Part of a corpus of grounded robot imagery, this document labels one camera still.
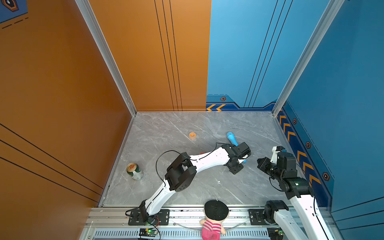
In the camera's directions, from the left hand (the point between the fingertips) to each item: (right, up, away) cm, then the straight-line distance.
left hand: (236, 167), depth 87 cm
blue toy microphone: (+1, +16, +15) cm, 22 cm away
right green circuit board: (+15, -27, -16) cm, 35 cm away
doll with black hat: (-15, -16, -18) cm, 28 cm away
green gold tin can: (-57, 0, -8) cm, 58 cm away
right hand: (+8, +6, -9) cm, 13 cm away
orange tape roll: (-26, +17, +19) cm, 37 cm away
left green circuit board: (-47, -27, -16) cm, 56 cm away
